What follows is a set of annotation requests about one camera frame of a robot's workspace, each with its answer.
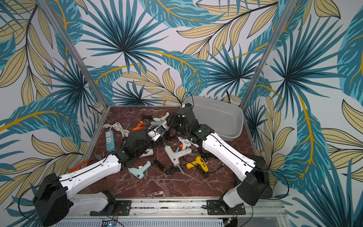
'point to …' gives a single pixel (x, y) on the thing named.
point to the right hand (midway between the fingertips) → (169, 119)
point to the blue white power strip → (110, 141)
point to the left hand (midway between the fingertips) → (158, 129)
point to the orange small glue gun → (139, 127)
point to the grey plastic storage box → (226, 119)
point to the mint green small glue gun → (139, 172)
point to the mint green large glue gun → (153, 124)
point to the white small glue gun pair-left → (185, 143)
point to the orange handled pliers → (78, 166)
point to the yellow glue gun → (199, 161)
